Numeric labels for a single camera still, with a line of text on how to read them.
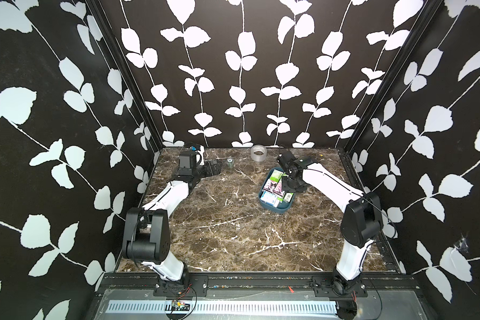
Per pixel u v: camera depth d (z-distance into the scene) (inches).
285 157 28.3
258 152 46.6
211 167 31.9
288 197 36.7
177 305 27.6
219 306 27.6
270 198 36.7
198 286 28.9
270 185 38.5
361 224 19.1
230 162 42.4
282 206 36.8
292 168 25.5
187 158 27.1
